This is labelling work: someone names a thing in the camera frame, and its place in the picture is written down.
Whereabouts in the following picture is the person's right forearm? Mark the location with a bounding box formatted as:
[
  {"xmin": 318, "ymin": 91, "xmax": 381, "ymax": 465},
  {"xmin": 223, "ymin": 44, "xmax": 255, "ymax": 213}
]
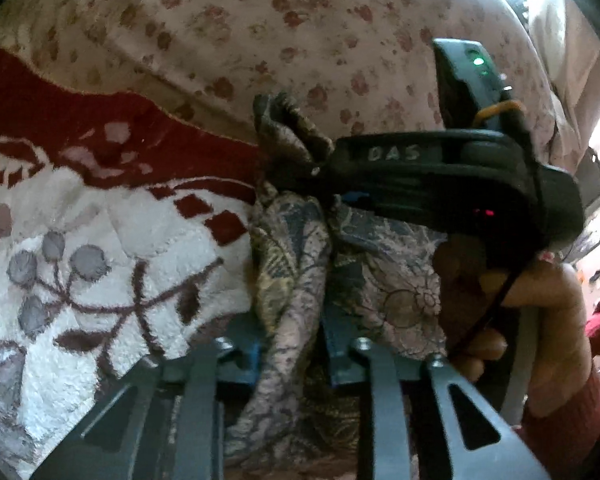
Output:
[{"xmin": 517, "ymin": 357, "xmax": 600, "ymax": 463}]

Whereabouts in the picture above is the cream pillow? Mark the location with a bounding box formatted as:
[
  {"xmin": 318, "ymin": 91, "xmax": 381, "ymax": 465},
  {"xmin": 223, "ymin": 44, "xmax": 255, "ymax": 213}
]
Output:
[{"xmin": 525, "ymin": 0, "xmax": 600, "ymax": 161}]

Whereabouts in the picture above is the red and white floral blanket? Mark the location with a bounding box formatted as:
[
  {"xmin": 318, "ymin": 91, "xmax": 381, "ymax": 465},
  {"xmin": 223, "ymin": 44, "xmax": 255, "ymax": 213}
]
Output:
[{"xmin": 0, "ymin": 44, "xmax": 263, "ymax": 480}]

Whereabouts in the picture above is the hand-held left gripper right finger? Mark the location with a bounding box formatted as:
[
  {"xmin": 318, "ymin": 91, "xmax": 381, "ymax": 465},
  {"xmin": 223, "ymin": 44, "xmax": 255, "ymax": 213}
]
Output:
[{"xmin": 322, "ymin": 320, "xmax": 551, "ymax": 480}]

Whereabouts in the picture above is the paisley patterned garment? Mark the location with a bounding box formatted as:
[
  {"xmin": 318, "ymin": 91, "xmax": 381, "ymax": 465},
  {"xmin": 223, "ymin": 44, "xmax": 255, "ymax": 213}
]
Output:
[{"xmin": 224, "ymin": 91, "xmax": 453, "ymax": 480}]

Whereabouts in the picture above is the person's right hand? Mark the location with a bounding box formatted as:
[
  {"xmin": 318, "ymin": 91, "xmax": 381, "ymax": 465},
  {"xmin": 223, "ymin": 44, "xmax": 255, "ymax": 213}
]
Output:
[{"xmin": 436, "ymin": 236, "xmax": 595, "ymax": 419}]

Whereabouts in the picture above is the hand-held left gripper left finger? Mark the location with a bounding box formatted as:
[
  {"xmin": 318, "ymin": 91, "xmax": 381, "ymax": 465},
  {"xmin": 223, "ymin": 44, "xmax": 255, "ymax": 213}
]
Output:
[{"xmin": 30, "ymin": 317, "xmax": 267, "ymax": 480}]

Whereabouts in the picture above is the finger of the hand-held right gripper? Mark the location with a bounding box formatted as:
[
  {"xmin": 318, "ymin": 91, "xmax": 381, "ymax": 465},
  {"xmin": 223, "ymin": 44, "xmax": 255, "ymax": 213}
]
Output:
[{"xmin": 269, "ymin": 157, "xmax": 370, "ymax": 207}]

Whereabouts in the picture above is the cream floral bed sheet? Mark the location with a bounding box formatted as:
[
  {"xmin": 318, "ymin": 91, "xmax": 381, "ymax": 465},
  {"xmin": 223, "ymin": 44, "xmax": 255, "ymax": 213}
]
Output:
[{"xmin": 0, "ymin": 0, "xmax": 573, "ymax": 161}]

